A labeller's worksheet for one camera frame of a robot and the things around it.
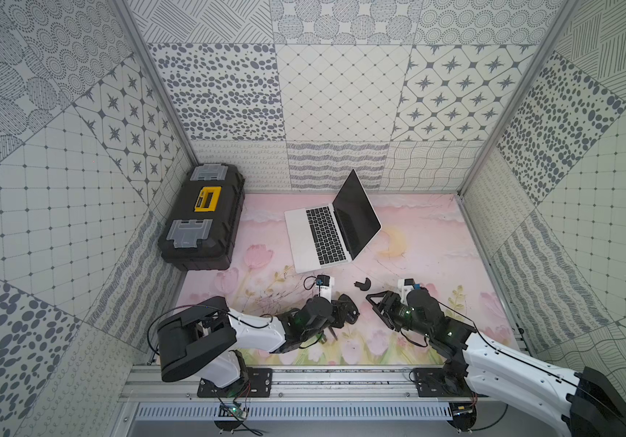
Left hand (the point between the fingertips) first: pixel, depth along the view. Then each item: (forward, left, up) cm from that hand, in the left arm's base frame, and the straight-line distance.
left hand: (351, 298), depth 81 cm
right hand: (-2, -5, 0) cm, 5 cm away
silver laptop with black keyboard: (+30, +7, -8) cm, 32 cm away
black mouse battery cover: (+8, -5, -9) cm, 13 cm away
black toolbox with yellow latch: (+17, +49, +10) cm, 53 cm away
